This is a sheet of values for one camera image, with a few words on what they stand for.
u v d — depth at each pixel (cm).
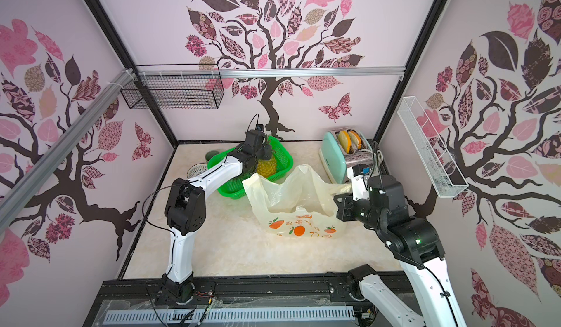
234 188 90
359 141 95
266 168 97
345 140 94
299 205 76
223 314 70
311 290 76
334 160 95
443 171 76
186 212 54
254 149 75
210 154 106
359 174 53
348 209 52
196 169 104
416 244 37
